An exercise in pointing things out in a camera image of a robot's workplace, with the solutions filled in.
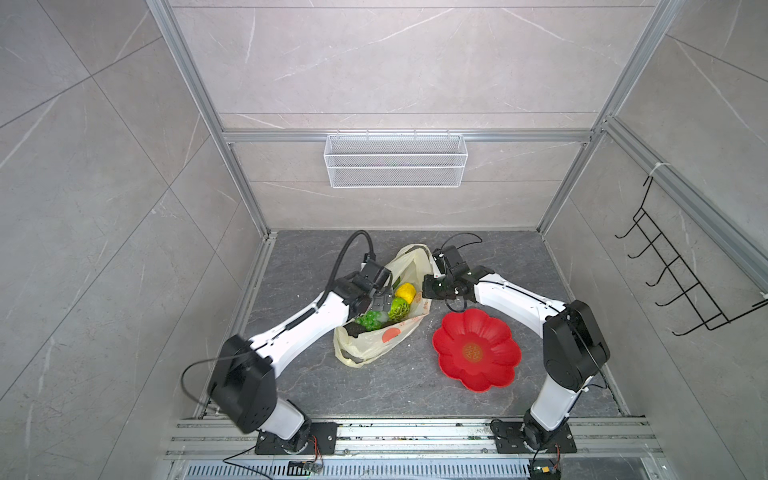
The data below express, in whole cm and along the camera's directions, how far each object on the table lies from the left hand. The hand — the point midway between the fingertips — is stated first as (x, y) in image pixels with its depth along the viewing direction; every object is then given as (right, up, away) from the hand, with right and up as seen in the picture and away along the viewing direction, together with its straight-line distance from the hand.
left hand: (371, 287), depth 85 cm
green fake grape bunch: (0, -11, +7) cm, 13 cm away
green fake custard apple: (+8, -8, +5) cm, 12 cm away
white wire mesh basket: (+7, +42, +15) cm, 45 cm away
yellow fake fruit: (+11, -2, +10) cm, 15 cm away
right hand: (+16, 0, +7) cm, 17 cm away
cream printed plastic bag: (-4, -16, -3) cm, 17 cm away
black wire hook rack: (+73, +4, -18) cm, 75 cm away
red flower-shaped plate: (+32, -19, +3) cm, 37 cm away
